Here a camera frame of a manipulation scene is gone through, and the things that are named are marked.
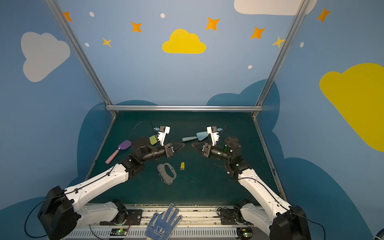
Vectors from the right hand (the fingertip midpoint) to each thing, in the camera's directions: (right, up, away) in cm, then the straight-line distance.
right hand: (194, 143), depth 70 cm
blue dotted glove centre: (-16, -40, +1) cm, 43 cm away
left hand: (-5, -1, -2) cm, 5 cm away
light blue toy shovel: (+5, +1, +37) cm, 37 cm away
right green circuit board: (+24, -44, +1) cm, 50 cm away
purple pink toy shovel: (-48, -5, +29) cm, 57 cm away
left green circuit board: (-37, -43, 0) cm, 57 cm away
